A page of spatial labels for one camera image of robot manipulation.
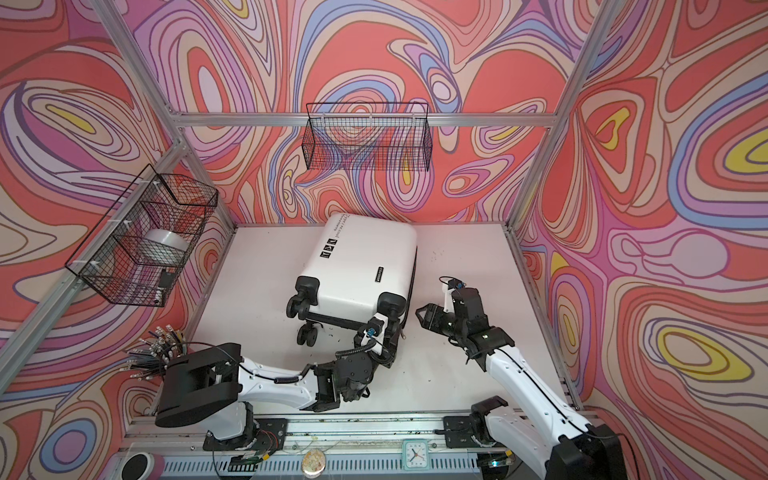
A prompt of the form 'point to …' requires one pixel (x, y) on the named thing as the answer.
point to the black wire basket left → (134, 254)
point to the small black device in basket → (166, 279)
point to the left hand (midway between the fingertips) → (396, 324)
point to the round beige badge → (313, 463)
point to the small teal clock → (415, 455)
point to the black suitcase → (352, 269)
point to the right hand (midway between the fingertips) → (425, 320)
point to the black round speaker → (143, 466)
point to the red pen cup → (153, 351)
